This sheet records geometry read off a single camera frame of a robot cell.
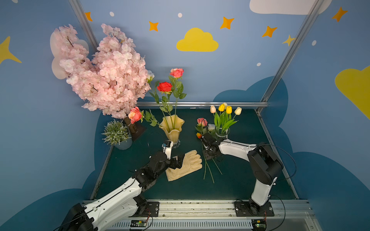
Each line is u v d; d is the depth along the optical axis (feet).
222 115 2.75
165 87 2.52
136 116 2.18
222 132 2.96
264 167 1.61
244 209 2.44
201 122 3.55
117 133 2.83
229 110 2.64
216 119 2.83
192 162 2.98
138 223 2.35
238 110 2.68
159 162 1.91
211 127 3.35
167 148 2.23
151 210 2.41
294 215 2.37
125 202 1.64
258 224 2.40
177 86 2.66
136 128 3.42
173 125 2.97
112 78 1.95
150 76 2.63
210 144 2.42
